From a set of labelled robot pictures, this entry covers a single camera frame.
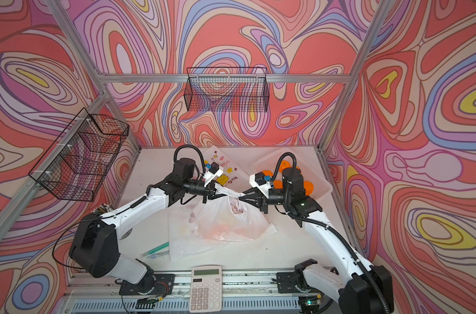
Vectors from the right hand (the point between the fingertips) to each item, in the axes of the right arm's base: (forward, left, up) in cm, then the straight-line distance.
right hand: (242, 200), depth 69 cm
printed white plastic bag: (-2, +5, -8) cm, 10 cm away
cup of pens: (+3, +56, -7) cm, 56 cm away
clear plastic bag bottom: (-4, +26, -24) cm, 35 cm away
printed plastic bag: (+28, +4, -23) cm, 36 cm away
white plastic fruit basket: (+16, -39, -18) cm, 46 cm away
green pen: (-7, +34, -24) cm, 42 cm away
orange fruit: (+32, -24, -20) cm, 45 cm away
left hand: (+5, +5, -3) cm, 7 cm away
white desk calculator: (-23, +15, -24) cm, 36 cm away
